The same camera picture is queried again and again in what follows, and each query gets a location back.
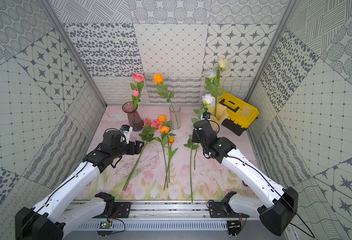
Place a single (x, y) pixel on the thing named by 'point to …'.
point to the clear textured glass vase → (175, 117)
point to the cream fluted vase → (222, 114)
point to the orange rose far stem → (162, 118)
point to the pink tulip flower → (135, 98)
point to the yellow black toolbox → (241, 116)
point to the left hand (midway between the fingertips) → (137, 140)
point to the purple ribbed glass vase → (135, 119)
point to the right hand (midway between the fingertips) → (200, 130)
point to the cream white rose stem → (217, 87)
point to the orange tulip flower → (171, 153)
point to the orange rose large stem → (162, 88)
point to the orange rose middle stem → (164, 129)
